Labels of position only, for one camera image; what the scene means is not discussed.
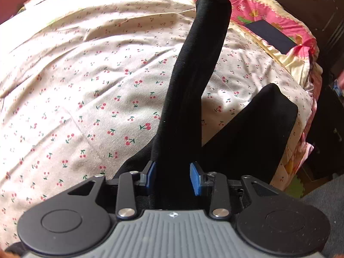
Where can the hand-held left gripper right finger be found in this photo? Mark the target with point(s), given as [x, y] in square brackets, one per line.
[196, 178]

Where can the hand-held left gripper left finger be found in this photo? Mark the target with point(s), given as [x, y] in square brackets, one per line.
[151, 176]

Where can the black pants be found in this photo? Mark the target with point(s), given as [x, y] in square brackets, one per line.
[188, 86]

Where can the pink floral quilt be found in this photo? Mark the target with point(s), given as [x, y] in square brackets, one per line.
[268, 8]

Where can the dark flat rectangular cloth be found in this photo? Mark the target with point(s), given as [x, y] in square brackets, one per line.
[268, 36]

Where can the green foam mat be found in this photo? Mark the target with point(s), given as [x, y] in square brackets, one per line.
[297, 188]

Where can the cherry print bed sheet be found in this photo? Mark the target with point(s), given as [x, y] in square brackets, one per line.
[80, 72]

